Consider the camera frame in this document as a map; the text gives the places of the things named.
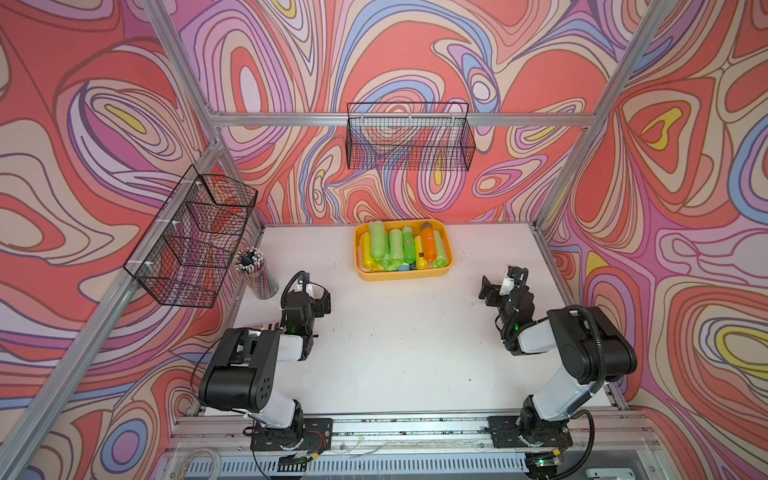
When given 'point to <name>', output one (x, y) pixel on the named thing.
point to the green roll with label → (409, 248)
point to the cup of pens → (251, 263)
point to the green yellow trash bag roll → (420, 261)
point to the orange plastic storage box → (404, 271)
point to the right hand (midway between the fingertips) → (498, 284)
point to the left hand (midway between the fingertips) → (312, 290)
